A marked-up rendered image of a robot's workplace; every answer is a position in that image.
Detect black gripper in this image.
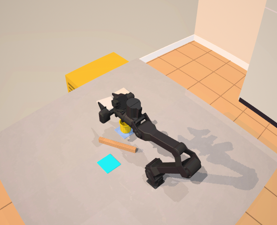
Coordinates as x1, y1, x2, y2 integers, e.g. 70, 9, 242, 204
98, 92, 135, 124

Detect orange flat bar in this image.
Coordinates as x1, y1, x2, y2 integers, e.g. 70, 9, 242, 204
99, 137, 137, 153

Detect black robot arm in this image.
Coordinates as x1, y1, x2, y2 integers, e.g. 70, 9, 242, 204
111, 93, 201, 189

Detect yellow cup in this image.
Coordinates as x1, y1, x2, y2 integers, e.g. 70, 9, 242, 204
119, 119, 131, 133

